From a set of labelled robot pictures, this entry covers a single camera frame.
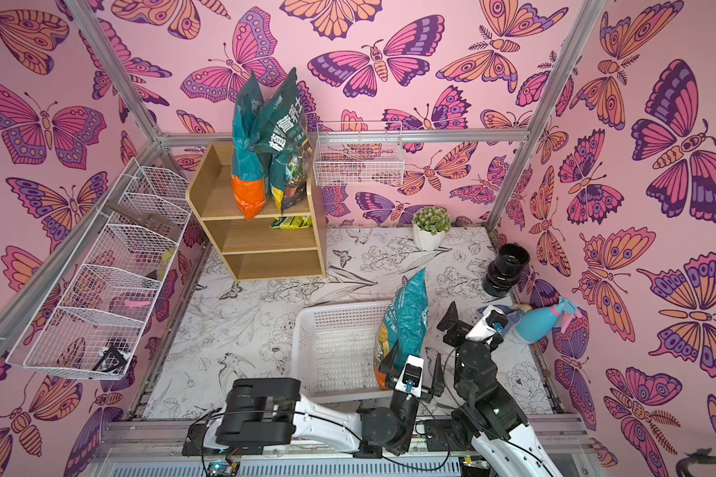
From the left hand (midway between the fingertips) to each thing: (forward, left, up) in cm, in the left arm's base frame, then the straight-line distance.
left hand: (423, 352), depth 66 cm
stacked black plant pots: (+29, -30, -7) cm, 42 cm away
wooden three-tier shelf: (+33, +48, -2) cm, 58 cm away
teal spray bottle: (+13, -35, -12) cm, 39 cm away
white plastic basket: (+9, +23, -20) cm, 32 cm away
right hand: (+11, -12, -1) cm, 16 cm away
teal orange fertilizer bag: (+4, +5, +5) cm, 8 cm away
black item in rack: (-1, +72, -3) cm, 72 cm away
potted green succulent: (+46, -9, -6) cm, 47 cm away
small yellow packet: (+43, +37, -1) cm, 56 cm away
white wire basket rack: (+5, +78, -1) cm, 79 cm away
